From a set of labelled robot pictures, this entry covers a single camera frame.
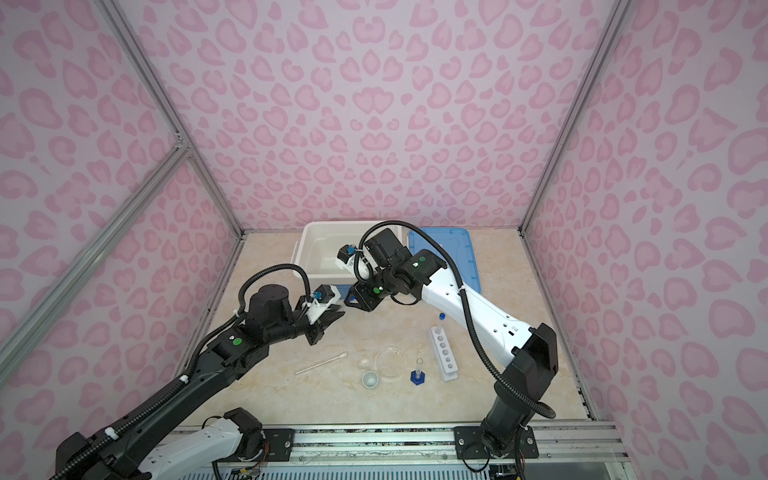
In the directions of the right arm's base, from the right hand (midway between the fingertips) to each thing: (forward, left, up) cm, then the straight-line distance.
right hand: (351, 296), depth 71 cm
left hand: (0, +3, -3) cm, 5 cm away
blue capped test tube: (-5, +5, +9) cm, 12 cm away
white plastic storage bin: (+31, +18, -16) cm, 39 cm away
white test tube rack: (-8, -24, -22) cm, 34 cm away
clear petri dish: (-7, -9, -24) cm, 27 cm away
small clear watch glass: (-7, -1, -25) cm, 26 cm away
